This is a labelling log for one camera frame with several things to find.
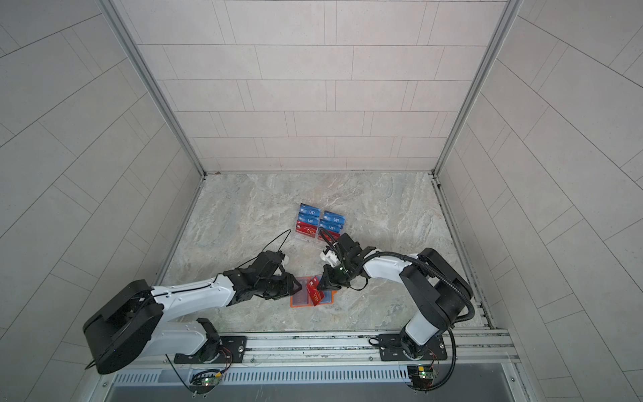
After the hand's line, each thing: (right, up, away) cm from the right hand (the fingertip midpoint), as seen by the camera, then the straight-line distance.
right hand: (318, 291), depth 80 cm
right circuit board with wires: (+29, -19, -12) cm, 37 cm away
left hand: (-4, 0, +1) cm, 4 cm away
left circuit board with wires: (-29, -18, -15) cm, 38 cm away
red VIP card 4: (+5, +17, +9) cm, 20 cm away
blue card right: (+4, +20, +9) cm, 22 cm away
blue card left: (-4, +22, +12) cm, 26 cm away
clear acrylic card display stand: (-4, +22, +12) cm, 25 cm away
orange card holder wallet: (+3, -2, -1) cm, 4 cm away
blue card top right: (+5, +23, +11) cm, 26 cm away
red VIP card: (-6, -3, 0) cm, 6 cm away
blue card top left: (-4, +25, +12) cm, 28 cm away
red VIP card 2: (-1, -1, 0) cm, 1 cm away
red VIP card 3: (-5, +18, +13) cm, 23 cm away
